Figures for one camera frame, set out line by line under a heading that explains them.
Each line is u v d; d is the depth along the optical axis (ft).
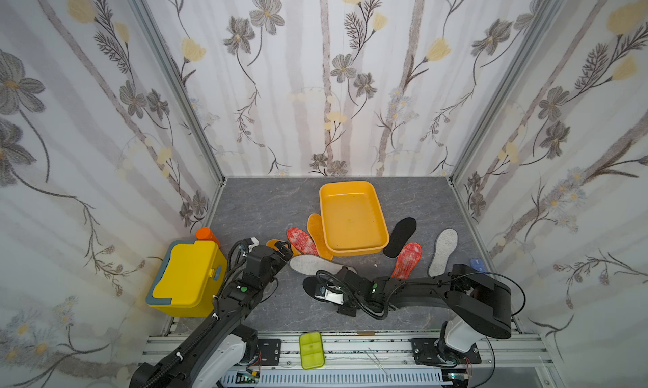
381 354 2.45
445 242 3.23
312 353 2.40
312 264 2.97
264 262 2.08
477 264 2.99
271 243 2.51
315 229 3.34
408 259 3.06
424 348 2.44
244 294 1.93
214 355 1.64
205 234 2.96
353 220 3.44
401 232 3.36
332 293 2.40
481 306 1.47
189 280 2.43
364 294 2.13
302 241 3.23
